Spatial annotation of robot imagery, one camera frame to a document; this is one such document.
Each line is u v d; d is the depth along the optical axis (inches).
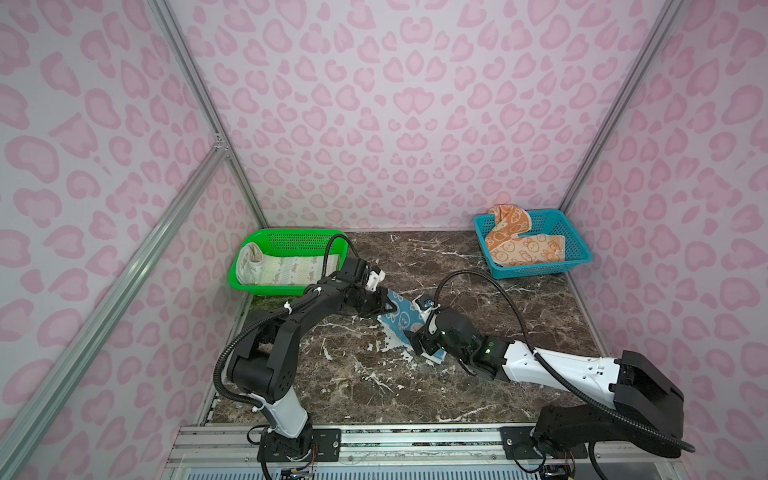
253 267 38.5
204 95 32.3
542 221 44.8
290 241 46.3
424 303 27.1
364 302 30.5
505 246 44.7
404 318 34.9
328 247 30.1
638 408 15.7
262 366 18.3
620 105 33.1
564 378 18.4
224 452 28.9
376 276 33.8
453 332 23.5
